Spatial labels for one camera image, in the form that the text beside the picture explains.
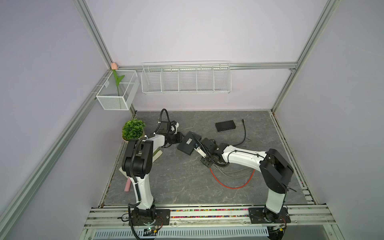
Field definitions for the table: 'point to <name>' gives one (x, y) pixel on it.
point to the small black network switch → (225, 126)
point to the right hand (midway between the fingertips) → (206, 158)
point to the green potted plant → (133, 129)
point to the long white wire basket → (186, 77)
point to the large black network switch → (187, 143)
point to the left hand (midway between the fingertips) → (185, 138)
